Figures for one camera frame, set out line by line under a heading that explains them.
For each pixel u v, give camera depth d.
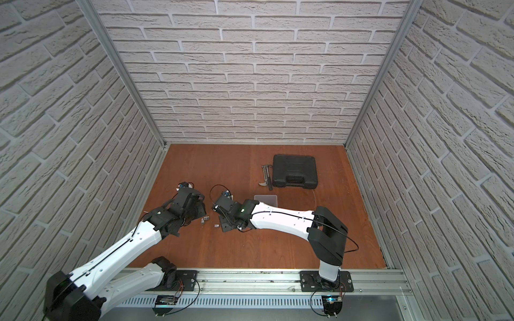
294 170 1.03
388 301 0.71
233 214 0.59
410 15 0.70
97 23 0.73
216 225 0.87
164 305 0.70
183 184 0.72
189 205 0.61
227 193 0.72
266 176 1.03
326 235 0.44
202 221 0.88
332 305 0.70
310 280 0.74
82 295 0.38
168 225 0.54
